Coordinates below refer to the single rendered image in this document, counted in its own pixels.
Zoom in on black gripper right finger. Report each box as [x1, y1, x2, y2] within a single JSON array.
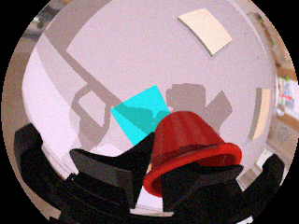
[[161, 161, 244, 213]]

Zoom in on cream flat square tile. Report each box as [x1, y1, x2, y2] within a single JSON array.
[[177, 8, 232, 56]]

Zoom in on red plastic cup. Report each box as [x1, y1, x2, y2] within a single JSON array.
[[142, 112, 243, 198]]

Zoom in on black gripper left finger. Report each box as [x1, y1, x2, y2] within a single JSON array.
[[70, 132, 154, 209]]

